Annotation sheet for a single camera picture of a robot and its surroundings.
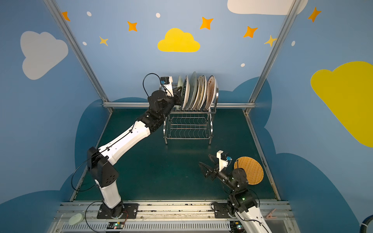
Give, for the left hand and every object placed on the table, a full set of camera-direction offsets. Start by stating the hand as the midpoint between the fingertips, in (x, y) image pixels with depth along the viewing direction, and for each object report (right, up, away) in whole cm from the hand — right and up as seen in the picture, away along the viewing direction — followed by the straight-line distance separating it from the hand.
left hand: (183, 85), depth 71 cm
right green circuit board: (+27, -71, 0) cm, 75 cm away
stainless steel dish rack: (-3, -19, +36) cm, 41 cm away
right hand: (+13, -37, +3) cm, 39 cm away
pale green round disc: (-53, -66, -1) cm, 85 cm away
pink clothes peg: (+45, -66, +2) cm, 80 cm away
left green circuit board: (-34, -70, 0) cm, 77 cm away
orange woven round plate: (+43, -47, +18) cm, 66 cm away
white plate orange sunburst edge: (+6, -8, +5) cm, 12 cm away
